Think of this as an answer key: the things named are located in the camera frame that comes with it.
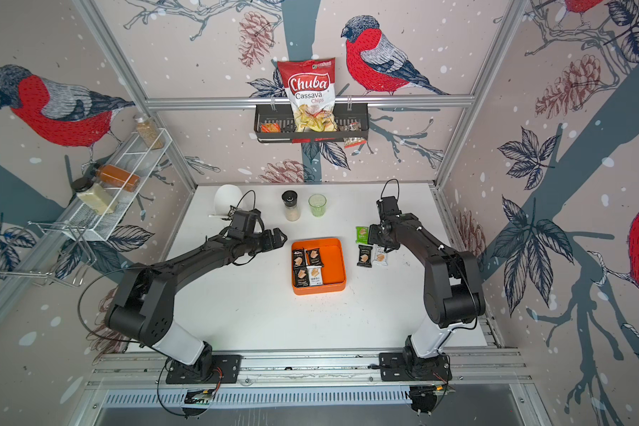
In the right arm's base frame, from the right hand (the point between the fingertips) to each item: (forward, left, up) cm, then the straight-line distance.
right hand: (376, 236), depth 95 cm
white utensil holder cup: (+12, +57, +7) cm, 59 cm away
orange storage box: (-5, +16, -7) cm, 18 cm away
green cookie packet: (+5, +5, -7) cm, 10 cm away
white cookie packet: (-5, -2, -6) cm, 8 cm away
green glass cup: (+18, +23, -3) cm, 29 cm away
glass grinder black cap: (+13, +33, +5) cm, 36 cm away
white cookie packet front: (-14, +22, -4) cm, 26 cm away
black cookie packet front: (-14, +27, -4) cm, 30 cm away
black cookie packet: (-8, +28, -3) cm, 29 cm away
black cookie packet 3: (-6, +23, -5) cm, 24 cm away
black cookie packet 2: (-5, +4, -5) cm, 8 cm away
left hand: (-3, +34, +3) cm, 34 cm away
